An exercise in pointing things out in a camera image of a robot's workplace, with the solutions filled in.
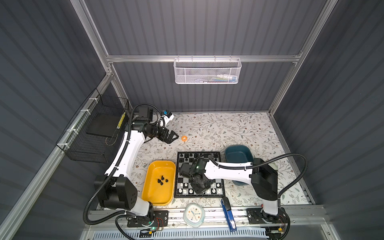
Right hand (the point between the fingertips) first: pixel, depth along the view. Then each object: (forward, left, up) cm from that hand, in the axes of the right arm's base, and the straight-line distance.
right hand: (201, 192), depth 79 cm
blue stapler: (-10, -13, +1) cm, 16 cm away
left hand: (+25, +17, +20) cm, 36 cm away
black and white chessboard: (+2, +10, -1) cm, 10 cm away
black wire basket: (+19, +54, +28) cm, 64 cm away
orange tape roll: (+37, +11, -2) cm, 39 cm away
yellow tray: (+6, +24, -1) cm, 25 cm away
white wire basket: (+92, -9, +18) cm, 94 cm away
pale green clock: (-11, +4, 0) cm, 11 cm away
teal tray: (+25, -26, -3) cm, 36 cm away
